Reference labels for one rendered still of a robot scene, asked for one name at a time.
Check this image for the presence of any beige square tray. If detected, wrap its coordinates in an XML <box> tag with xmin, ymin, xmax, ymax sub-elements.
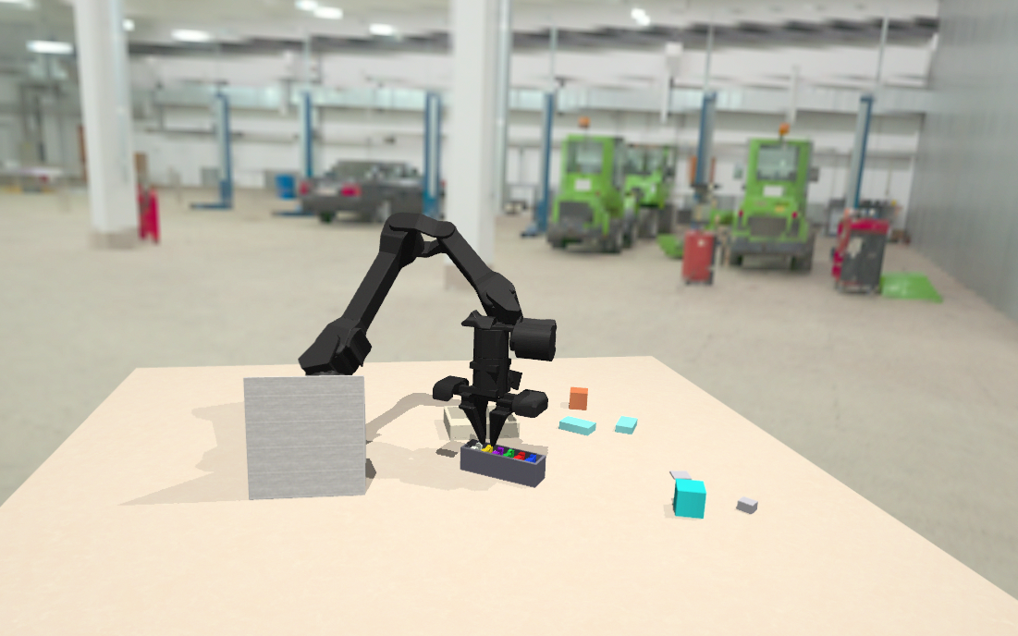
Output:
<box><xmin>443</xmin><ymin>405</ymin><xmax>520</xmax><ymax>441</ymax></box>

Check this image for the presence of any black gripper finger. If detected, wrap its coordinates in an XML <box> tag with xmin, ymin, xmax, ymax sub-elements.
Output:
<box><xmin>459</xmin><ymin>400</ymin><xmax>488</xmax><ymax>445</ymax></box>
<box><xmin>489</xmin><ymin>409</ymin><xmax>513</xmax><ymax>446</ymax></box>

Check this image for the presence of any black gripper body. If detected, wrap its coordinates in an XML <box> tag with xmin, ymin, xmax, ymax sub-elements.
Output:
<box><xmin>433</xmin><ymin>354</ymin><xmax>548</xmax><ymax>418</ymax></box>

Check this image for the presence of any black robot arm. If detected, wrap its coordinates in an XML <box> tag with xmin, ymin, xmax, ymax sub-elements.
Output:
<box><xmin>298</xmin><ymin>213</ymin><xmax>557</xmax><ymax>375</ymax></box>

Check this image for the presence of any orange block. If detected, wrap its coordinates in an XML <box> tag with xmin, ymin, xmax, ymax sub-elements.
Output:
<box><xmin>569</xmin><ymin>387</ymin><xmax>588</xmax><ymax>410</ymax></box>

